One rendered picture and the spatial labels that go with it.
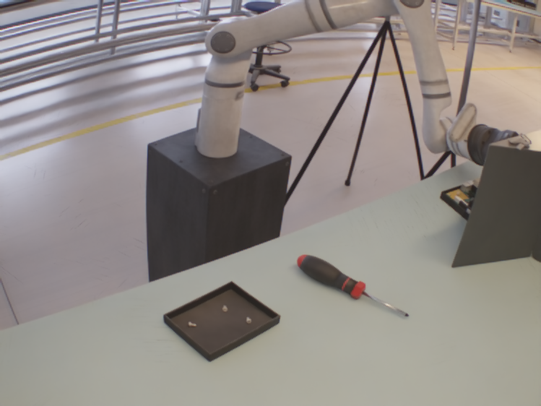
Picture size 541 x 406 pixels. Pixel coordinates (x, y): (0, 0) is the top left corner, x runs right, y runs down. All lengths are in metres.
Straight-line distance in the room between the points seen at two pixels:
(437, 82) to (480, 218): 0.39
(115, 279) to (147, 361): 1.64
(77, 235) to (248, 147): 1.31
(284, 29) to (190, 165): 0.37
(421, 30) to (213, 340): 0.72
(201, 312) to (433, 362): 0.29
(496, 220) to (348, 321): 0.28
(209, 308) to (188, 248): 0.66
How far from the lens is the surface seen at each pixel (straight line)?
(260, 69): 4.13
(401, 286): 0.75
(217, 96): 1.21
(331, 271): 0.71
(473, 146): 0.97
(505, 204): 0.80
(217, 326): 0.64
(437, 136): 1.10
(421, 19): 1.07
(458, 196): 0.97
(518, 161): 0.77
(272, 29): 1.13
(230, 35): 1.15
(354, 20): 1.12
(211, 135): 1.25
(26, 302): 2.16
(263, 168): 1.26
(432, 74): 1.09
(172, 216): 1.32
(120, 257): 2.34
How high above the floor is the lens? 1.46
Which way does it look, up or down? 32 degrees down
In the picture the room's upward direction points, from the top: 8 degrees clockwise
